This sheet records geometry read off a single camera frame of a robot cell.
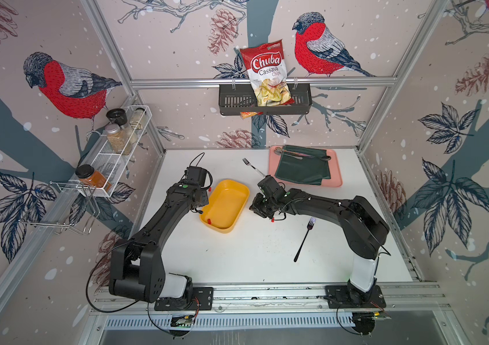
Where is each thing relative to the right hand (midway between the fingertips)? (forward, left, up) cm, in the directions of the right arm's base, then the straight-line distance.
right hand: (247, 208), depth 89 cm
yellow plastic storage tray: (+8, +11, -8) cm, 16 cm away
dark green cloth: (+27, -31, -6) cm, 42 cm away
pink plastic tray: (+30, -45, -6) cm, 54 cm away
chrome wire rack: (-17, +50, +30) cm, 60 cm away
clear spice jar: (+25, +46, +28) cm, 59 cm away
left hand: (+2, +20, +6) cm, 21 cm away
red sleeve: (-4, +17, -6) cm, 18 cm away
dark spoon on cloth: (+39, -27, -7) cm, 48 cm away
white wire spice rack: (+3, +49, +25) cm, 55 cm away
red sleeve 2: (-2, -11, -6) cm, 13 cm away
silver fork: (+32, +2, -6) cm, 32 cm away
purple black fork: (-2, -28, -7) cm, 29 cm away
